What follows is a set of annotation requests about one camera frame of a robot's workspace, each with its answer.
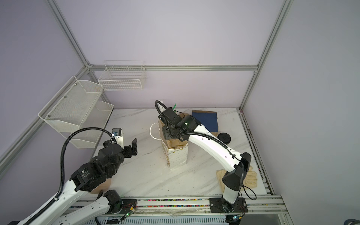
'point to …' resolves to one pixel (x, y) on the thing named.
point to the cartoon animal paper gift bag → (176, 151)
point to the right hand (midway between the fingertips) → (168, 131)
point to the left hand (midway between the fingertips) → (125, 140)
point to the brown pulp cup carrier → (174, 143)
